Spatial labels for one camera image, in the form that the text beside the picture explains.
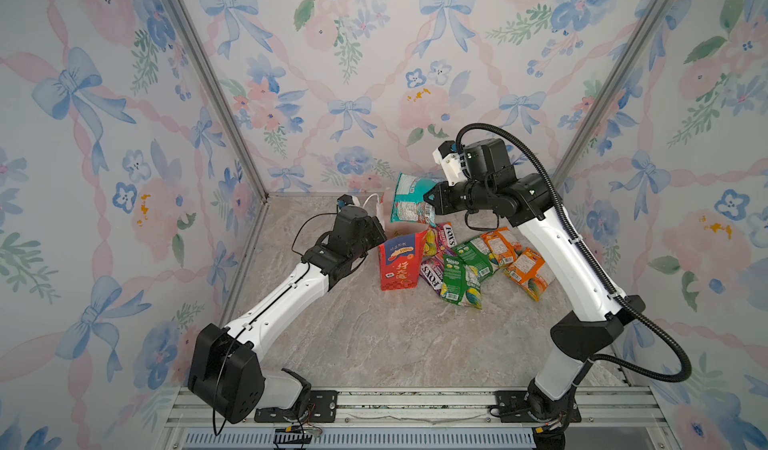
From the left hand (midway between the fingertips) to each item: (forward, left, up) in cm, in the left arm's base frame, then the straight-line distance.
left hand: (386, 221), depth 79 cm
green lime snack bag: (-6, -23, -22) cm, 33 cm away
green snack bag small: (+6, -30, -23) cm, 38 cm away
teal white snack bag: (-1, -5, +8) cm, 10 cm away
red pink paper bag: (-6, -4, -7) cm, 10 cm away
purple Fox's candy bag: (-2, -15, -22) cm, 27 cm away
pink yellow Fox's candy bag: (+12, -21, -22) cm, 33 cm away
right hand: (-1, -9, +12) cm, 15 cm away
